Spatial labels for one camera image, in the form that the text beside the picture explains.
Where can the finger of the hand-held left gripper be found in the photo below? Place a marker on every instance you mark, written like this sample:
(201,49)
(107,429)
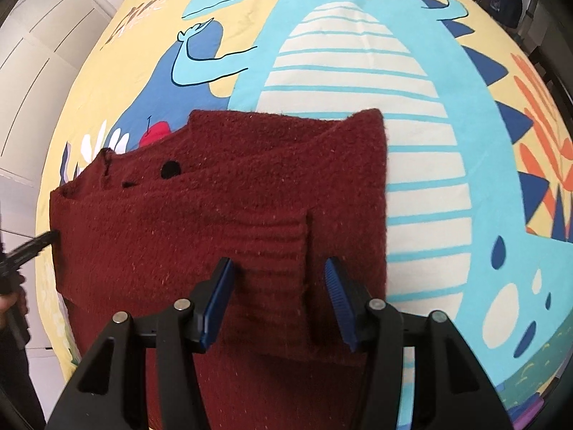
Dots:
(36,244)

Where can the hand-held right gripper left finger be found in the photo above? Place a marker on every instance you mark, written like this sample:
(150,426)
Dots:
(219,304)

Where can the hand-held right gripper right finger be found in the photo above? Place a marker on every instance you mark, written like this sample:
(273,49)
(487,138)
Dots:
(340,304)

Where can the dark red knit sweater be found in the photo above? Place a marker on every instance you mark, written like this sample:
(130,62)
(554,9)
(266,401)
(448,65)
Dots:
(224,197)

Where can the person's left hand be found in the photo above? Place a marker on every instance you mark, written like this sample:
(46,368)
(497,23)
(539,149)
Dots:
(5,309)

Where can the yellow dinosaur print bedsheet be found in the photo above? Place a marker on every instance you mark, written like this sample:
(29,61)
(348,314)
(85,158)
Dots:
(358,121)

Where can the white wardrobe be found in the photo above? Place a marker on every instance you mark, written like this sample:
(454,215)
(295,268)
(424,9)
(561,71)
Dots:
(40,53)

